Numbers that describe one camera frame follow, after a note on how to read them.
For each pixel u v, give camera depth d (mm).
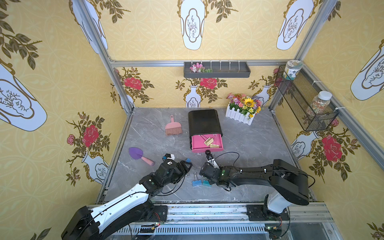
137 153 953
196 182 834
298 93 908
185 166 730
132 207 531
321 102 651
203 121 933
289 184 439
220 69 924
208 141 853
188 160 921
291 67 849
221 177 630
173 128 1091
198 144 857
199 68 878
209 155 782
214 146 849
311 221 732
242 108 1006
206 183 812
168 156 766
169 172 618
